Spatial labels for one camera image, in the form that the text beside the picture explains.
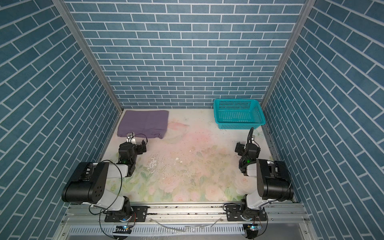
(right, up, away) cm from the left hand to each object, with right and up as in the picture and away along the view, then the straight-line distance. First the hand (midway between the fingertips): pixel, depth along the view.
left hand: (136, 140), depth 93 cm
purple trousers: (+6, +11, +15) cm, 20 cm away
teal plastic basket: (+72, +18, +26) cm, 78 cm away
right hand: (+71, -1, +1) cm, 71 cm away
